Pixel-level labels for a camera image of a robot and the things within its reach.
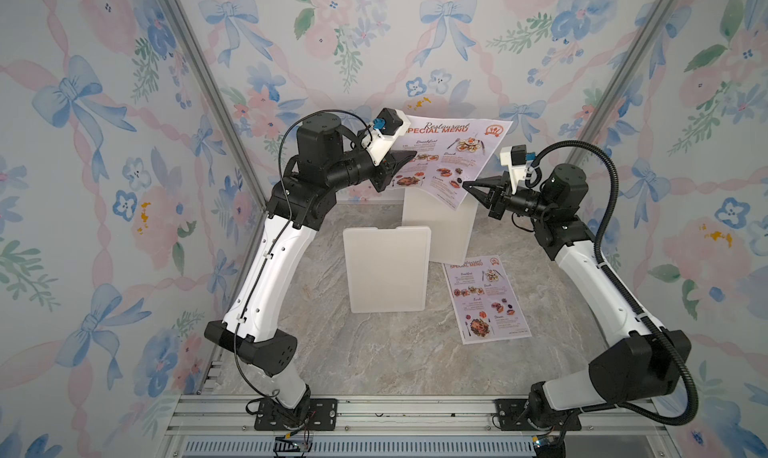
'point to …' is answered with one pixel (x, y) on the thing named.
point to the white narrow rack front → (387, 268)
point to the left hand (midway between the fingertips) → (409, 143)
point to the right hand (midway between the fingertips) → (467, 183)
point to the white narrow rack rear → (450, 231)
